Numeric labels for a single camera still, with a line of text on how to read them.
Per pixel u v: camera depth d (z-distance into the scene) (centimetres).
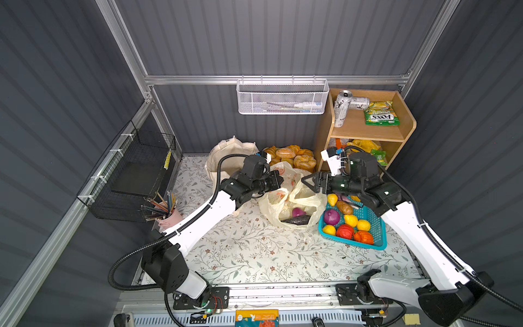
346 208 90
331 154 62
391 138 83
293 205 95
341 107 79
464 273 38
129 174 74
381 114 89
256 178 60
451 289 38
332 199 96
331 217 89
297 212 89
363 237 82
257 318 69
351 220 89
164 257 40
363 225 86
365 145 98
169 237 42
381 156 94
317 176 60
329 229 85
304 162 105
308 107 90
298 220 84
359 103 91
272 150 119
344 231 82
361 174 53
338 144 99
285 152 112
